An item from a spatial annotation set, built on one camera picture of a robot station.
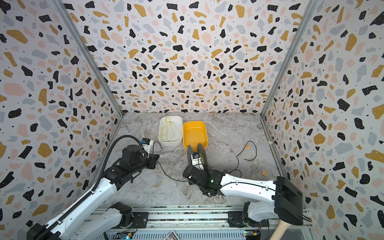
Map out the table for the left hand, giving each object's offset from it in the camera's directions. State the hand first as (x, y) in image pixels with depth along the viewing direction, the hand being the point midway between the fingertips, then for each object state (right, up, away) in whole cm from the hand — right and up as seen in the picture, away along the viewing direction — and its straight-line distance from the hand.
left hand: (159, 153), depth 78 cm
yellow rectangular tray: (+17, +9, +31) cm, 37 cm away
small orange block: (+54, 0, +23) cm, 59 cm away
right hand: (+16, -8, 0) cm, 18 cm away
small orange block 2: (+60, -14, +12) cm, 63 cm away
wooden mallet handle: (+60, -35, -8) cm, 70 cm away
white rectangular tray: (+5, +5, +25) cm, 26 cm away
